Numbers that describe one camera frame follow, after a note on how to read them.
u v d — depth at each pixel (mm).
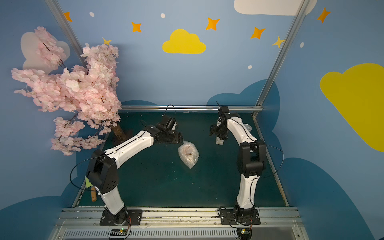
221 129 807
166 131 721
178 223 737
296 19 736
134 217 744
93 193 805
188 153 883
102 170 464
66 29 761
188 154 883
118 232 726
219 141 1034
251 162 523
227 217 742
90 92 561
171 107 751
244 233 733
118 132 959
